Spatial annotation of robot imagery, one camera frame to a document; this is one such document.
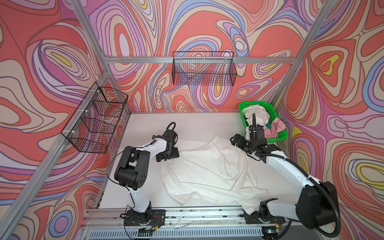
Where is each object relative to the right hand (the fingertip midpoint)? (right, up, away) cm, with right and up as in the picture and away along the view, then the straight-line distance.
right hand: (236, 144), depth 87 cm
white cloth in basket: (+22, +19, +16) cm, 33 cm away
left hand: (-39, -8, +9) cm, 41 cm away
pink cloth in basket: (+32, +11, +15) cm, 37 cm away
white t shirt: (-17, -15, +4) cm, 22 cm away
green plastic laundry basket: (+34, +5, +12) cm, 36 cm away
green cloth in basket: (+27, +11, +15) cm, 32 cm away
